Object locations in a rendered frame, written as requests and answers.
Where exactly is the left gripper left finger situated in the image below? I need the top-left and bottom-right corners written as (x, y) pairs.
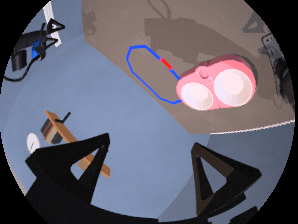
top-left (31, 133), bottom-right (110, 204)

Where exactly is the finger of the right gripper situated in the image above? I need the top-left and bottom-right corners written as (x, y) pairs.
top-left (47, 18), bottom-right (65, 35)
top-left (43, 37), bottom-right (58, 50)

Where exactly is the steel bowl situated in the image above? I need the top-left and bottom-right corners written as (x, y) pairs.
top-left (181, 82), bottom-right (214, 110)
top-left (213, 69), bottom-right (253, 106)

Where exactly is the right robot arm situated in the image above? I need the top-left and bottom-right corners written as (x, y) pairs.
top-left (11, 33), bottom-right (46, 72)

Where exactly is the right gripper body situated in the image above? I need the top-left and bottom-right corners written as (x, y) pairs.
top-left (27, 22), bottom-right (50, 59)

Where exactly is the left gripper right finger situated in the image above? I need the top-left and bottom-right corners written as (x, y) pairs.
top-left (191, 142), bottom-right (262, 216)

